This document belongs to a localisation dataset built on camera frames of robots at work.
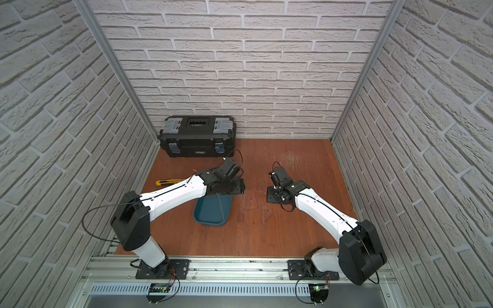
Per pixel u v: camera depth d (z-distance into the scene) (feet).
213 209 2.91
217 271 2.47
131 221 1.45
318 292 2.32
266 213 2.93
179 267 2.41
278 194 2.03
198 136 3.20
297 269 2.41
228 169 2.15
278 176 2.15
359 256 1.34
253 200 3.05
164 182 3.20
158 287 2.38
